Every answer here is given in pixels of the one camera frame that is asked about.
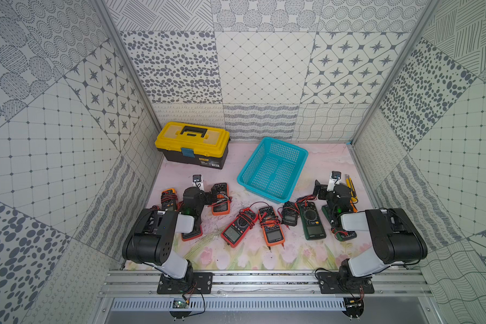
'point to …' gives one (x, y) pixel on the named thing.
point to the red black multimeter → (192, 234)
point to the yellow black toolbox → (199, 144)
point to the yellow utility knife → (350, 185)
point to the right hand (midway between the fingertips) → (327, 183)
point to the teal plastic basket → (273, 170)
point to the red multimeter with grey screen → (239, 227)
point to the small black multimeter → (290, 213)
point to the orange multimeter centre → (270, 223)
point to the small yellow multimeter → (169, 199)
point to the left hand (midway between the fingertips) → (203, 184)
